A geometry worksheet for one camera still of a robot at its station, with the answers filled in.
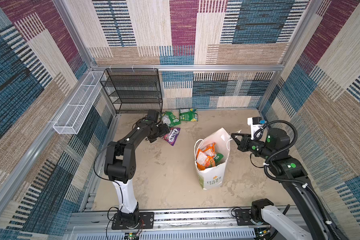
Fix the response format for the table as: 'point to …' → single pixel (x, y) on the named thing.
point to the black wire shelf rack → (133, 90)
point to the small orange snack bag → (209, 150)
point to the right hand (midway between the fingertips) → (231, 137)
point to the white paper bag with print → (212, 177)
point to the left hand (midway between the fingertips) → (164, 131)
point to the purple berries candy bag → (171, 137)
